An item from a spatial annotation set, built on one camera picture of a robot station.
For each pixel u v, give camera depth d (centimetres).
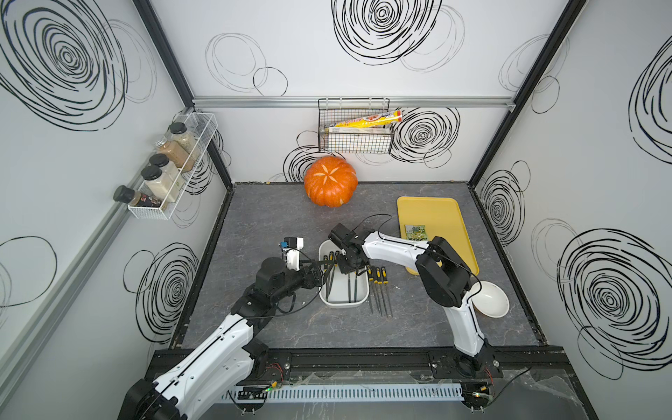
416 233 102
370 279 90
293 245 69
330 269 72
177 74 83
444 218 108
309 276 67
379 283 89
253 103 184
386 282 89
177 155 72
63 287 50
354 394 96
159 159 66
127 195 60
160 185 65
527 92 89
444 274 53
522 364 75
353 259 81
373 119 87
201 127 96
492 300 85
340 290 88
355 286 89
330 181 104
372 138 87
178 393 42
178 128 74
